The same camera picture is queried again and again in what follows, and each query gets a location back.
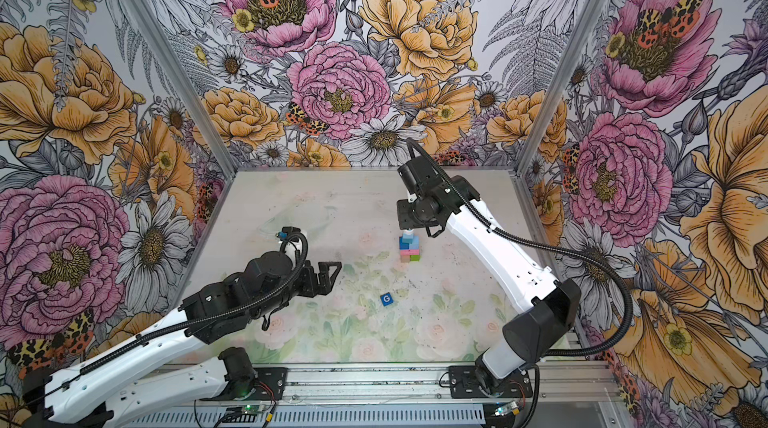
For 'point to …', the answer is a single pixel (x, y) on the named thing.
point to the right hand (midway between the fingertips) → (411, 227)
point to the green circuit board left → (249, 409)
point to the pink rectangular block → (409, 252)
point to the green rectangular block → (415, 258)
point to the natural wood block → (405, 258)
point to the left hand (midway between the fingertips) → (323, 274)
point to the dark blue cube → (403, 245)
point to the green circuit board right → (507, 408)
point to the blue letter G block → (386, 299)
